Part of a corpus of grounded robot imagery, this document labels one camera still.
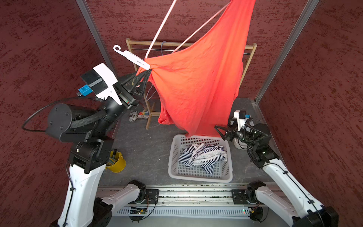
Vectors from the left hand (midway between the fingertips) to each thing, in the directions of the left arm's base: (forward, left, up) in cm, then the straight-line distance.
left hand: (146, 71), depth 35 cm
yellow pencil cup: (-4, +28, -56) cm, 63 cm away
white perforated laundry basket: (-5, -32, -66) cm, 73 cm away
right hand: (+10, -26, -38) cm, 48 cm away
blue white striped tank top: (+1, -22, -57) cm, 61 cm away
